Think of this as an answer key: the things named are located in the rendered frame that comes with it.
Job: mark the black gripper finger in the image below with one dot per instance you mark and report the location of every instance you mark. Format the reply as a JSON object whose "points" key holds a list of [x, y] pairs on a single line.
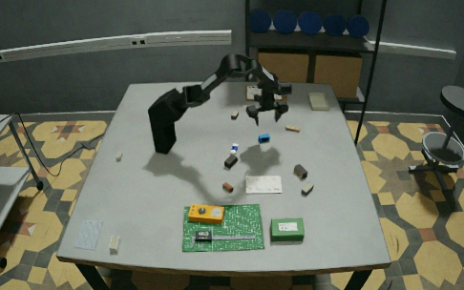
{"points": [[278, 115], [256, 120]]}

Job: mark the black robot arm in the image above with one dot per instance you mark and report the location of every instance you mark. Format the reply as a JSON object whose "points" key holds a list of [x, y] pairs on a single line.
{"points": [[230, 67]]}

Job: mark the green rectangular box with white label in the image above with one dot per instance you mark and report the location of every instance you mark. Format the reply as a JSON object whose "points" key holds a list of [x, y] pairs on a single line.
{"points": [[287, 229]]}

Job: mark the green cutting mat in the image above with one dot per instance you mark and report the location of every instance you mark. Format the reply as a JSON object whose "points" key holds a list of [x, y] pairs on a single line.
{"points": [[238, 220]]}

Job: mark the blue rectangular block with black label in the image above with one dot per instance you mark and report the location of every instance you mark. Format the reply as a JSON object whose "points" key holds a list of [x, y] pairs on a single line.
{"points": [[264, 138]]}

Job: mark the white and blue block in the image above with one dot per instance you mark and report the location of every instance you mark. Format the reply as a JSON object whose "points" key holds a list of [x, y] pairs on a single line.
{"points": [[234, 149]]}

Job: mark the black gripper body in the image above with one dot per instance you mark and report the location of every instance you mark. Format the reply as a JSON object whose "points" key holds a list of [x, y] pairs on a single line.
{"points": [[267, 105]]}

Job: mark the silver digital caliper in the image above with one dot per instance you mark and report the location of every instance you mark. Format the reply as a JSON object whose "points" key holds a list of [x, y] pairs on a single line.
{"points": [[207, 236]]}

